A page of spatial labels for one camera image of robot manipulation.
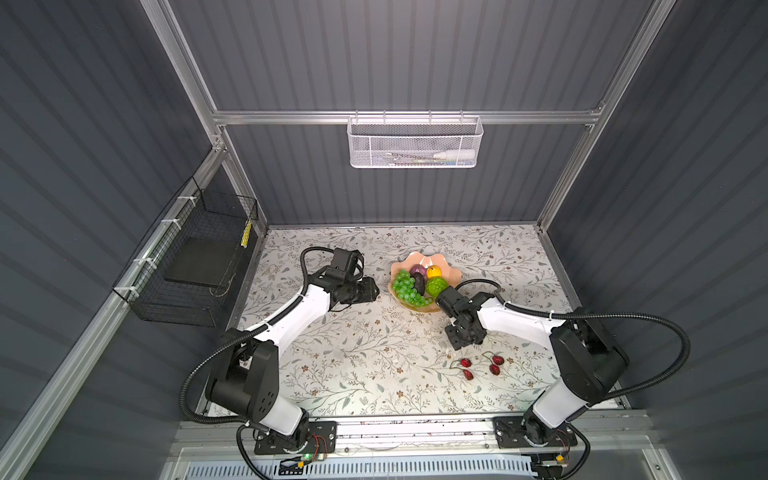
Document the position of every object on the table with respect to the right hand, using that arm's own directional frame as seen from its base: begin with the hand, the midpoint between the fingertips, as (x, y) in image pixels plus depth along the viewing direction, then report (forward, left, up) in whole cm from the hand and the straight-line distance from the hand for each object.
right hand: (464, 340), depth 90 cm
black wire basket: (+4, +72, +30) cm, 78 cm away
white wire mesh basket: (+78, +13, +21) cm, 82 cm away
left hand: (+10, +27, +12) cm, 31 cm away
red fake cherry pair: (-7, +1, +1) cm, 7 cm away
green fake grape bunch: (+14, +18, +9) cm, 24 cm away
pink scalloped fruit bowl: (+23, +2, +3) cm, 23 cm away
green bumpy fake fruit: (+15, +8, +8) cm, 19 cm away
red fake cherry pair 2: (-7, -8, +1) cm, 10 cm away
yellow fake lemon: (+22, +8, +6) cm, 24 cm away
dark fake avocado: (+17, +13, +6) cm, 22 cm away
